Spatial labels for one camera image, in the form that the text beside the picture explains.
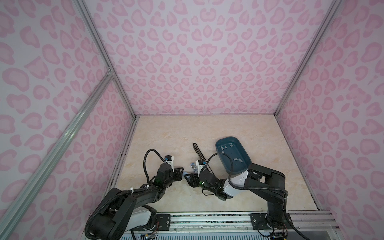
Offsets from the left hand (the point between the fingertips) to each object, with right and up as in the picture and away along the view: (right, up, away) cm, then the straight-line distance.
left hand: (182, 167), depth 89 cm
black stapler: (+10, +8, +9) cm, 15 cm away
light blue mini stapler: (+2, -3, -3) cm, 5 cm away
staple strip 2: (+25, +10, +12) cm, 30 cm away
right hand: (+3, -4, -4) cm, 6 cm away
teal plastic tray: (+32, +11, +12) cm, 36 cm away
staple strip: (+33, +3, +6) cm, 34 cm away
